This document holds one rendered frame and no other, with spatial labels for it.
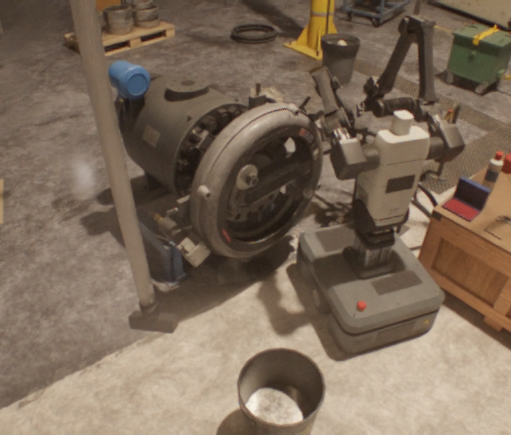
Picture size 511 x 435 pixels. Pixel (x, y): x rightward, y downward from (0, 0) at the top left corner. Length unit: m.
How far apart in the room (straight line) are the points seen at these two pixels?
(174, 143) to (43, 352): 1.18
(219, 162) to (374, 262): 0.87
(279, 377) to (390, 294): 0.64
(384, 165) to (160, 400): 1.35
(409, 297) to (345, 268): 0.33
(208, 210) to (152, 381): 0.82
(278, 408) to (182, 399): 0.44
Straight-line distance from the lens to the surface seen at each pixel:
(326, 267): 2.17
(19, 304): 2.63
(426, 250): 2.46
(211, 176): 1.78
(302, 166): 2.08
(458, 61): 5.03
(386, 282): 2.16
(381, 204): 1.88
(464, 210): 2.36
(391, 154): 1.74
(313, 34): 5.58
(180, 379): 2.11
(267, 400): 1.89
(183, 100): 2.23
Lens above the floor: 1.80
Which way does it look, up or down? 40 degrees down
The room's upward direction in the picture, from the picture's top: straight up
